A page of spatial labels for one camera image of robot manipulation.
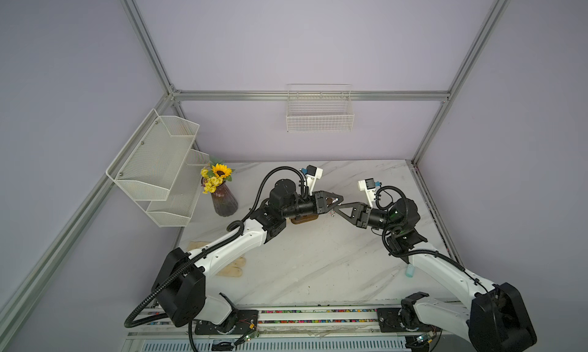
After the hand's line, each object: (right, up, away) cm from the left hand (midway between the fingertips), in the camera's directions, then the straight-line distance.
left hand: (341, 202), depth 68 cm
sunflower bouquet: (-44, +8, +13) cm, 47 cm away
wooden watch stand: (-11, -10, +29) cm, 33 cm away
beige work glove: (-38, -27, +17) cm, 50 cm away
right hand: (-2, -3, +1) cm, 4 cm away
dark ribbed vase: (-45, -2, +27) cm, 52 cm away
